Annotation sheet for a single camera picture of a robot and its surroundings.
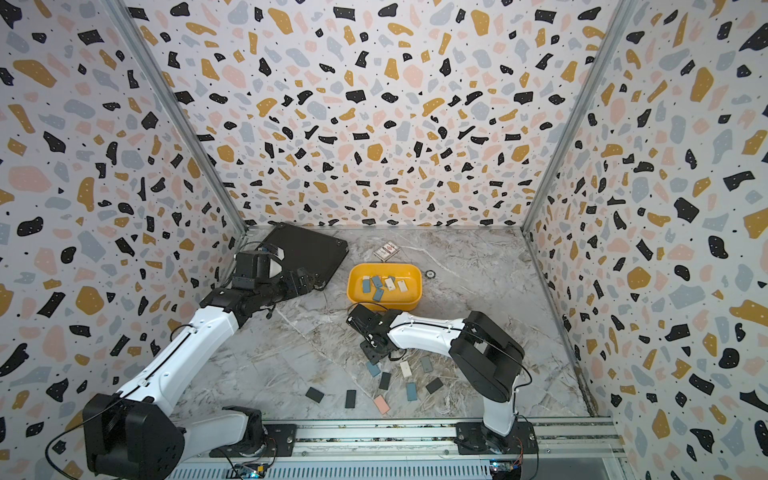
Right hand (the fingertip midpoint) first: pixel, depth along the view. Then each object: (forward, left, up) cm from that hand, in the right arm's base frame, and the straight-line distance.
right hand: (376, 349), depth 88 cm
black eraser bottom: (-13, +6, -2) cm, 15 cm away
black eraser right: (-9, -17, -3) cm, 19 cm away
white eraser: (+23, -3, 0) cm, 23 cm away
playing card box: (+38, 0, 0) cm, 38 cm away
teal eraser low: (-5, +1, -1) cm, 5 cm away
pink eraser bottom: (-15, -2, -1) cm, 15 cm away
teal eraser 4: (-10, -10, -2) cm, 15 cm away
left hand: (+11, +19, +18) cm, 29 cm away
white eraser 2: (-5, -9, -1) cm, 10 cm away
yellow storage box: (+23, -4, 0) cm, 23 cm away
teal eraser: (+23, +6, 0) cm, 24 cm away
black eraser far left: (-12, +16, -1) cm, 20 cm away
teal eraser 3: (+20, +2, -1) cm, 20 cm away
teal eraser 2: (+24, +2, +1) cm, 24 cm away
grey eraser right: (-3, -15, -2) cm, 15 cm away
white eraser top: (+23, -7, 0) cm, 24 cm away
